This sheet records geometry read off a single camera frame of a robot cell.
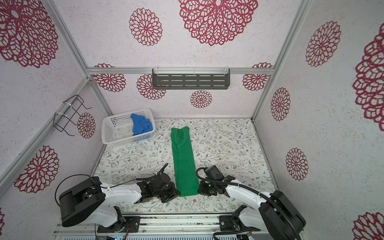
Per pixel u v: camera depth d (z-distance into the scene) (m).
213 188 0.65
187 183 0.86
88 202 0.44
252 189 0.50
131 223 0.74
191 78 0.93
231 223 0.73
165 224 0.75
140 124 1.09
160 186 0.68
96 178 0.50
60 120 0.73
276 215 0.41
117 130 1.13
